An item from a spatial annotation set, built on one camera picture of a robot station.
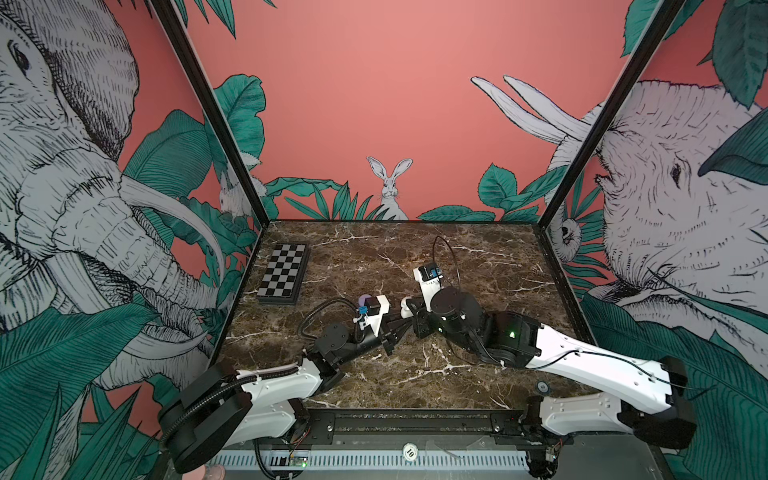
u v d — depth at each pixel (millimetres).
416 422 770
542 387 816
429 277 554
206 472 633
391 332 642
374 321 633
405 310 671
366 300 614
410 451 705
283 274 1010
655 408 401
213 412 419
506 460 701
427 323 573
